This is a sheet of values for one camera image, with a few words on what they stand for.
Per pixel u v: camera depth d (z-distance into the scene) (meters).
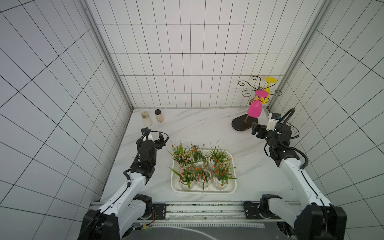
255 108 0.92
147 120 1.06
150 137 0.71
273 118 0.67
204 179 0.70
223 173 0.77
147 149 0.59
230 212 0.74
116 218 0.40
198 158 0.83
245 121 1.09
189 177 0.70
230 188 0.79
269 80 0.93
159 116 1.06
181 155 0.78
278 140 0.59
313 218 0.38
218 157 0.78
